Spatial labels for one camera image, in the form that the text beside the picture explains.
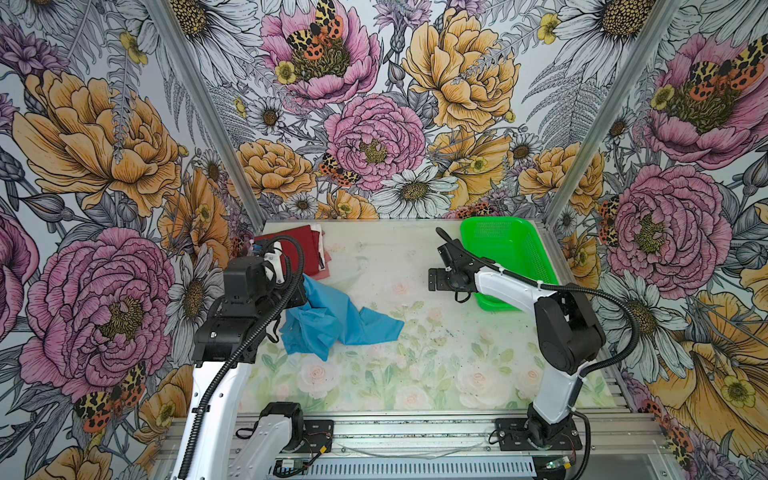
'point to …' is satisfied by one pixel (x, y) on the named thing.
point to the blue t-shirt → (327, 317)
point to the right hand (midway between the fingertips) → (447, 288)
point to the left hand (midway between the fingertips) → (303, 289)
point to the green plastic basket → (516, 245)
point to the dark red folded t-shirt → (310, 242)
